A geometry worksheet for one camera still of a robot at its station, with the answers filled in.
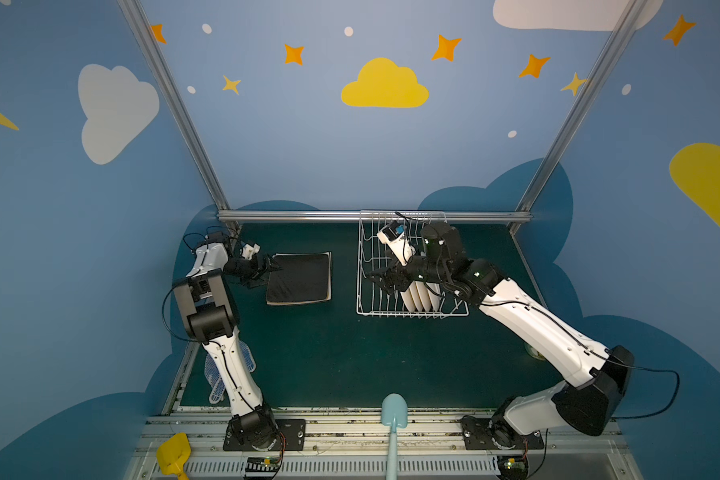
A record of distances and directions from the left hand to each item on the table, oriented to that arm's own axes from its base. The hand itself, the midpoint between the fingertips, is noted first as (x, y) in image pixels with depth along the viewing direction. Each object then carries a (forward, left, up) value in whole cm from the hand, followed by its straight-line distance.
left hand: (272, 275), depth 99 cm
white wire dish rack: (-9, -34, 0) cm, 35 cm away
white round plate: (-13, -44, +6) cm, 46 cm away
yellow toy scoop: (-50, +14, -5) cm, 52 cm away
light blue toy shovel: (-40, -39, -5) cm, 57 cm away
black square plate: (+1, -10, -3) cm, 10 cm away
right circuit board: (-51, -69, -9) cm, 86 cm away
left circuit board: (-51, -5, -9) cm, 52 cm away
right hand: (-13, -35, +25) cm, 45 cm away
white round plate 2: (-23, -46, +26) cm, 58 cm away
